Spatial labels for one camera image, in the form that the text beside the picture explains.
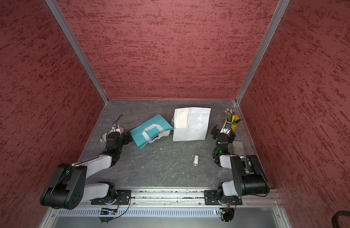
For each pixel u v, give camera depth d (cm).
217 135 82
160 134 85
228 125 76
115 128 77
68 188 42
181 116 84
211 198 74
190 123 88
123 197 74
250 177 43
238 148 91
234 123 92
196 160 85
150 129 88
